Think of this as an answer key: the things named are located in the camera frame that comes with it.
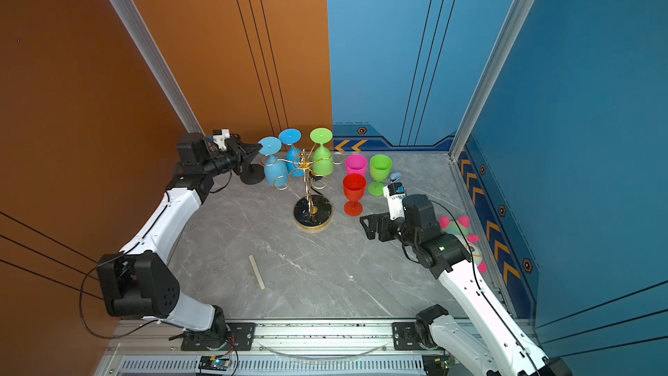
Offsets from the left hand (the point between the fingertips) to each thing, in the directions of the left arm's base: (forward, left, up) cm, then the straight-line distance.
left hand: (263, 141), depth 77 cm
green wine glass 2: (+7, -38, -18) cm, 42 cm away
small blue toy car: (+13, -46, -30) cm, 56 cm away
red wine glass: (0, -28, -22) cm, 35 cm away
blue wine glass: (-3, -2, -11) cm, 11 cm away
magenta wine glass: (+10, -29, -21) cm, 37 cm away
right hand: (-18, -33, -12) cm, 40 cm away
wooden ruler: (-27, +4, -33) cm, 43 cm away
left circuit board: (-52, +11, -35) cm, 63 cm away
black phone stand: (+15, +15, -33) cm, 39 cm away
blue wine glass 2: (+7, -7, -4) cm, 11 cm away
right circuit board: (-51, -50, -34) cm, 79 cm away
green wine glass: (+5, -17, -13) cm, 22 cm away
